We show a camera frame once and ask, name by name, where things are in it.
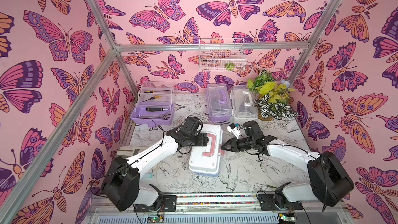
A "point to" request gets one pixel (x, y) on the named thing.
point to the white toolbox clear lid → (242, 102)
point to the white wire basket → (222, 54)
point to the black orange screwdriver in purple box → (155, 109)
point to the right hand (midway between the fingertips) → (223, 146)
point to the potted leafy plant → (273, 100)
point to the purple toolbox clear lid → (218, 102)
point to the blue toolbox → (208, 159)
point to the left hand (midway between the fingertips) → (204, 139)
